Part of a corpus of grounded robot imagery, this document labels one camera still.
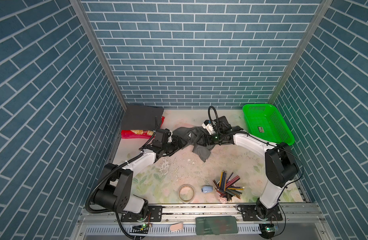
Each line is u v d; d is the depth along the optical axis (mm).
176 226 691
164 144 736
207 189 798
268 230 698
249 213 737
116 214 706
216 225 691
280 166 480
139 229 712
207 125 829
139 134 989
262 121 1148
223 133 709
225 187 751
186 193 805
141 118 1116
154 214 731
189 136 1016
